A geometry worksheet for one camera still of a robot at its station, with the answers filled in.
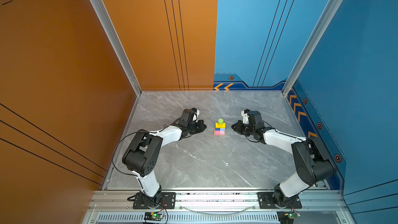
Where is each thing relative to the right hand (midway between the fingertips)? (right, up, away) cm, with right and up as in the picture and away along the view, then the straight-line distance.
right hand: (230, 126), depth 92 cm
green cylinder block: (-6, +3, -3) cm, 8 cm away
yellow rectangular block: (-7, 0, -1) cm, 7 cm away
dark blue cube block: (-8, -2, +2) cm, 8 cm away
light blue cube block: (-4, -2, +2) cm, 5 cm away
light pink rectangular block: (-4, -5, +2) cm, 7 cm away
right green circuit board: (+23, -39, -22) cm, 50 cm away
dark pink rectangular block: (-8, -4, +2) cm, 9 cm away
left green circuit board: (-39, -39, -21) cm, 59 cm away
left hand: (-14, +1, +1) cm, 14 cm away
